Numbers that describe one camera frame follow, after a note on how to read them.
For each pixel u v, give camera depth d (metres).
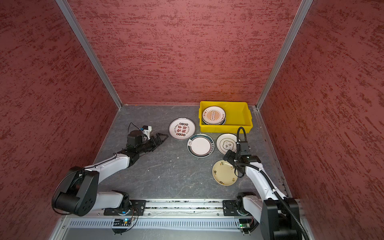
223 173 0.86
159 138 0.78
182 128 1.07
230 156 0.78
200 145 0.98
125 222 0.70
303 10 0.73
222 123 1.03
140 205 0.75
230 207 0.74
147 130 0.83
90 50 0.87
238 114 1.17
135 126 0.77
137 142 0.70
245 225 0.70
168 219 0.71
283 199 0.42
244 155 0.66
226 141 1.00
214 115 1.10
